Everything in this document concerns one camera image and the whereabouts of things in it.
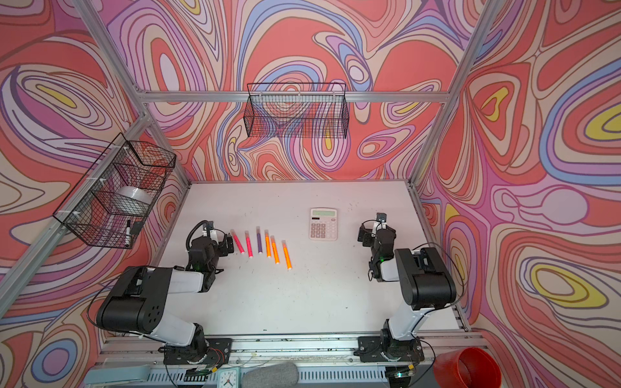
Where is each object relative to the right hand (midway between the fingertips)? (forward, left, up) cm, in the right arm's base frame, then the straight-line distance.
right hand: (375, 228), depth 97 cm
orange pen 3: (-11, +35, -4) cm, 37 cm away
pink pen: (-1, +57, -4) cm, 57 cm away
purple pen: (-2, +48, -4) cm, 48 cm away
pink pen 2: (-3, +52, -4) cm, 52 cm away
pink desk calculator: (+5, +21, -2) cm, 21 cm away
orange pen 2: (-6, +41, -4) cm, 42 cm away
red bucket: (-47, -19, -5) cm, 51 cm away
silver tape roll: (-3, +79, +28) cm, 84 cm away
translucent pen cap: (-3, +38, -5) cm, 38 cm away
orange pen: (-3, +44, -4) cm, 44 cm away
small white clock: (-48, +51, -2) cm, 70 cm away
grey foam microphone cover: (-48, +36, 0) cm, 60 cm away
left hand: (-1, +62, +3) cm, 62 cm away
